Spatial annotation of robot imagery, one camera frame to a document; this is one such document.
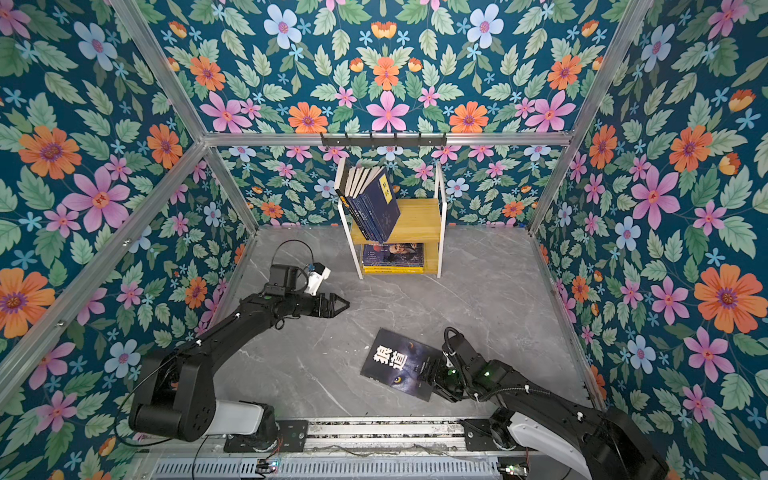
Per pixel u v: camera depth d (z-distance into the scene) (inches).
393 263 38.8
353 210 31.3
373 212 31.6
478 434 28.4
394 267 38.9
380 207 33.9
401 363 33.2
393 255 39.2
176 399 16.6
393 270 39.6
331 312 30.1
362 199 30.6
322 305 29.9
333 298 30.8
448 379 28.1
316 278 31.6
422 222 36.8
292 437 28.8
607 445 16.0
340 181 30.0
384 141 36.7
